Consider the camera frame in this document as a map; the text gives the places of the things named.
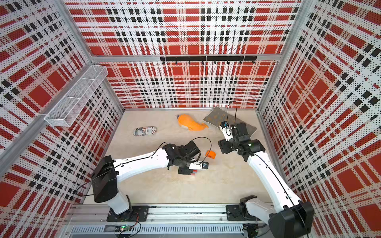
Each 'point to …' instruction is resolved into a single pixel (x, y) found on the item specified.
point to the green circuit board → (120, 228)
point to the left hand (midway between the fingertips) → (191, 164)
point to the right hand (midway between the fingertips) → (228, 141)
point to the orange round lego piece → (211, 154)
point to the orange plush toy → (187, 122)
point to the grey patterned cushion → (217, 115)
